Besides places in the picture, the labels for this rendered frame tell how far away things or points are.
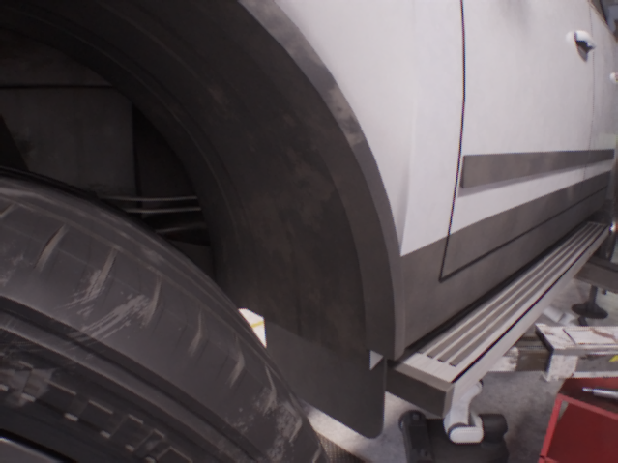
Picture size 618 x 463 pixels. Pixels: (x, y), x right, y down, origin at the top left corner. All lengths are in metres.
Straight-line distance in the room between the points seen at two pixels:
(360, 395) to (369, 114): 0.41
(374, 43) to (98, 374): 0.38
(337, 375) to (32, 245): 0.53
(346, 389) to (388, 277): 0.25
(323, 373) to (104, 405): 0.49
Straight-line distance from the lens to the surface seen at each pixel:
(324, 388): 0.72
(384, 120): 0.47
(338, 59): 0.43
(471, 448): 2.91
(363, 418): 0.69
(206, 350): 0.26
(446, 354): 0.78
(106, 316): 0.25
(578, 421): 2.82
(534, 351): 1.15
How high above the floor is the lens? 2.05
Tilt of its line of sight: 14 degrees down
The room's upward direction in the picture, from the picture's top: straight up
